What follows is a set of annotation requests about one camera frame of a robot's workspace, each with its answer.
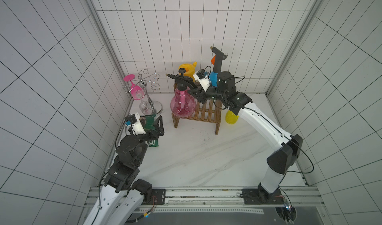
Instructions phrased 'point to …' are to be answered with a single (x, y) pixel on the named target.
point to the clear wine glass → (145, 107)
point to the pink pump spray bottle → (182, 103)
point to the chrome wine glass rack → (144, 80)
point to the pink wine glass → (138, 93)
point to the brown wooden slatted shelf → (209, 112)
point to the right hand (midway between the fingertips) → (183, 90)
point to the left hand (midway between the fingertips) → (152, 120)
